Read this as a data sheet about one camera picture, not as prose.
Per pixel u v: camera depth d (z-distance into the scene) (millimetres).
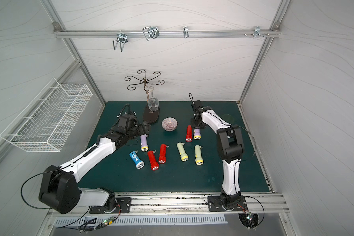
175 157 909
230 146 539
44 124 675
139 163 840
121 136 604
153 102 912
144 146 914
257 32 766
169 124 1045
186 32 783
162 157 873
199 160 859
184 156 881
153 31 764
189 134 982
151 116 1115
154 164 861
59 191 406
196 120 747
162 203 751
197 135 926
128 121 641
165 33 783
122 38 783
